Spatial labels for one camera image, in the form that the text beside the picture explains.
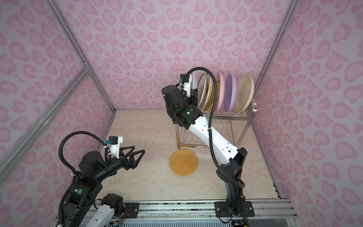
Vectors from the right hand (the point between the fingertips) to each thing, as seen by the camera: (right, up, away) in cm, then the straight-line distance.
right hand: (194, 90), depth 69 cm
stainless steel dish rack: (+29, -18, +31) cm, 46 cm away
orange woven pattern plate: (-6, -41, +21) cm, 47 cm away
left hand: (-26, -28, -4) cm, 38 cm away
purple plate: (+34, +9, +52) cm, 63 cm away
